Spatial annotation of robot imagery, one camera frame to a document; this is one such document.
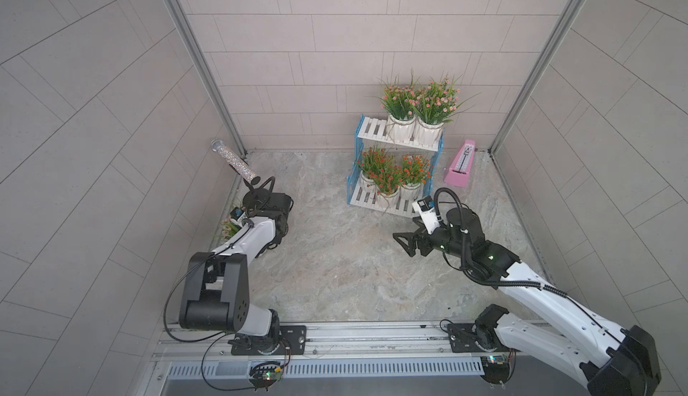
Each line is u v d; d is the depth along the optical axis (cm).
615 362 38
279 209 71
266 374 65
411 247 65
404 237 66
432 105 74
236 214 74
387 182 87
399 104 75
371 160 91
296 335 72
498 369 68
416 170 91
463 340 71
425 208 63
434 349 71
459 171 102
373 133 87
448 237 60
